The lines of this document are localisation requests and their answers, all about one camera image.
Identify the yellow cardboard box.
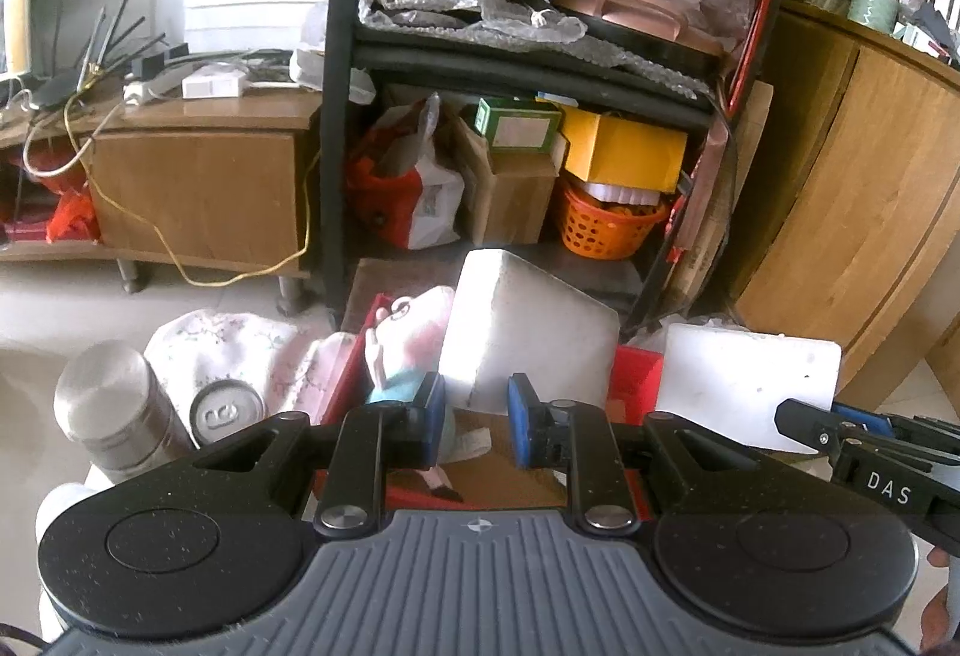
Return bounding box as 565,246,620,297
560,107,686,193

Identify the blue yellow drink can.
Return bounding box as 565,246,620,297
190,380,267,447

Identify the white power adapter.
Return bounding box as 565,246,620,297
181,64,247,100

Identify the black metal shelf rack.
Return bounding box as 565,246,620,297
319,0,781,314

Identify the red white plastic bag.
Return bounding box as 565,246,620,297
343,92,466,251

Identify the green ceramic mug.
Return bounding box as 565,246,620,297
848,0,900,35

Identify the pink lidded pan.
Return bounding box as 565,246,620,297
550,0,726,79

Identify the right hand in brown glove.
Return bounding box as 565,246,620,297
919,586,958,654

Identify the yellow cable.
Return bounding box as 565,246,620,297
21,0,321,290

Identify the green white box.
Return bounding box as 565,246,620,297
473,97,563,152

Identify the steel thermos flask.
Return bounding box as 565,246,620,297
53,341,195,484

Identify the wooden TV stand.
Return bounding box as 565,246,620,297
2,89,320,316

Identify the bubble wrap sheet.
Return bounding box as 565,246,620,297
356,0,715,100

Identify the white foam sheet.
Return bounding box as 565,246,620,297
656,323,841,454

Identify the red cardboard box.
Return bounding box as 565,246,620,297
320,293,662,510

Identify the wooden cabinet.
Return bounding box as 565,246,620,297
716,0,958,408

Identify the orange plastic basket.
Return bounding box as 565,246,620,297
551,176,669,261

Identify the brown cardboard box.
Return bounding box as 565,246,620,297
451,116,558,246

